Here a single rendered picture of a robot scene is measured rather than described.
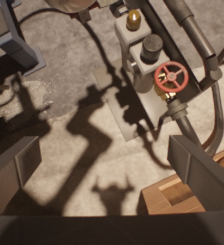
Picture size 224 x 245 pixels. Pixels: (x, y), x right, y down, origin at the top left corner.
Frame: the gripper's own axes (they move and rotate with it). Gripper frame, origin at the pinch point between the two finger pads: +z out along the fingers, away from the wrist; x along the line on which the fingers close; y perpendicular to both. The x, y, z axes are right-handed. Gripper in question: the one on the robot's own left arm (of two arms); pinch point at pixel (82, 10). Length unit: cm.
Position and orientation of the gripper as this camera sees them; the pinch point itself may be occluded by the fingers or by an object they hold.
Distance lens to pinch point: 52.9
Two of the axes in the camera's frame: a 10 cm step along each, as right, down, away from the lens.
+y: 9.0, -4.3, -0.3
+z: 0.9, 1.3, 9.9
